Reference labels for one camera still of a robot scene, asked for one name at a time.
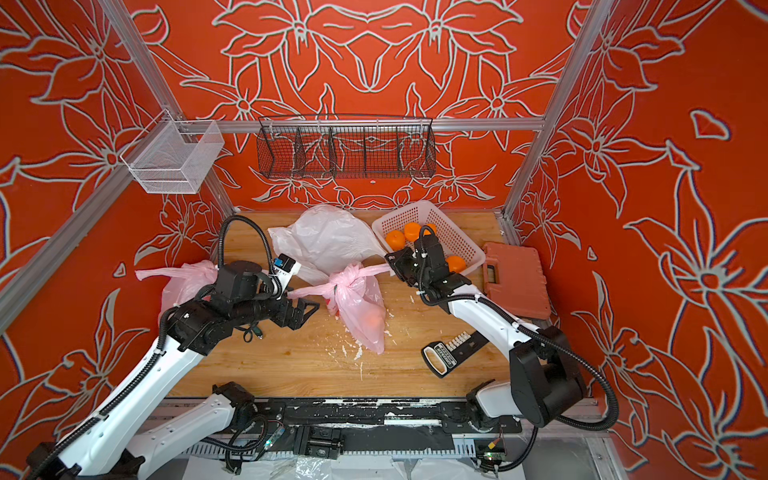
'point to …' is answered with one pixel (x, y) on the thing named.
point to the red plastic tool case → (513, 277)
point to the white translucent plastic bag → (325, 238)
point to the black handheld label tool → (441, 358)
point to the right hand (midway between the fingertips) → (384, 252)
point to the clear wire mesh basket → (170, 156)
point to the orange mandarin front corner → (395, 239)
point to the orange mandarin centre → (374, 321)
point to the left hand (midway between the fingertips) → (305, 294)
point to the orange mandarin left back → (411, 231)
